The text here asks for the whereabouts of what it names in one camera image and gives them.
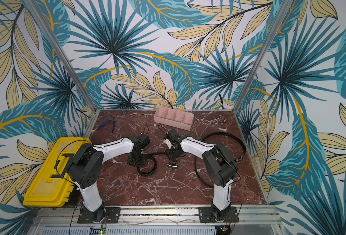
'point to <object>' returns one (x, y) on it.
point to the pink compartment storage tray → (173, 117)
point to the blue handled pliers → (108, 120)
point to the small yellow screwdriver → (224, 121)
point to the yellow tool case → (46, 191)
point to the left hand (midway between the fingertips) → (139, 167)
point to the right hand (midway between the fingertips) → (172, 154)
